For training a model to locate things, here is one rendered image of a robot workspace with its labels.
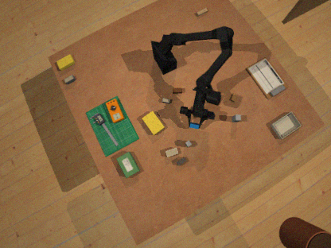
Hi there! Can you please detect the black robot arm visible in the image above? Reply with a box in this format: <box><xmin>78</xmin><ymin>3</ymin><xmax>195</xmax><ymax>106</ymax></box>
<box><xmin>156</xmin><ymin>26</ymin><xmax>234</xmax><ymax>118</ymax></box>

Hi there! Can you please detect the yellow rectangular block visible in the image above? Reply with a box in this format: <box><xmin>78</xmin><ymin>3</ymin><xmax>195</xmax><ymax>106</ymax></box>
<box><xmin>57</xmin><ymin>54</ymin><xmax>75</xmax><ymax>71</ymax></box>
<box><xmin>142</xmin><ymin>111</ymin><xmax>165</xmax><ymax>135</ymax></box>

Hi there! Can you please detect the grey digital caliper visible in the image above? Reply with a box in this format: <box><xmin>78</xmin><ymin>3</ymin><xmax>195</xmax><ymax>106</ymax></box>
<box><xmin>90</xmin><ymin>113</ymin><xmax>117</xmax><ymax>143</ymax></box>

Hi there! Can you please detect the green cutting mat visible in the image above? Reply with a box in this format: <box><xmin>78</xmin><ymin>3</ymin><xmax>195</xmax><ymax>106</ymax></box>
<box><xmin>86</xmin><ymin>96</ymin><xmax>139</xmax><ymax>157</ymax></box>

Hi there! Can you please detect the blue block with black rectangle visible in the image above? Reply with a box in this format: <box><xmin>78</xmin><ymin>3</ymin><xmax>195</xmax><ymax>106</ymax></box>
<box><xmin>190</xmin><ymin>122</ymin><xmax>199</xmax><ymax>129</ymax></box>

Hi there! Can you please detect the orange rectangular block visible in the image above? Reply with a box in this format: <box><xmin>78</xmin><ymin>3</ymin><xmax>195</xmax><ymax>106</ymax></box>
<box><xmin>106</xmin><ymin>99</ymin><xmax>124</xmax><ymax>123</ymax></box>

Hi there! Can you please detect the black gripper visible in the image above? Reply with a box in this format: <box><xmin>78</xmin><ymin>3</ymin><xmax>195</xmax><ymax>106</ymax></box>
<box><xmin>180</xmin><ymin>99</ymin><xmax>215</xmax><ymax>129</ymax></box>

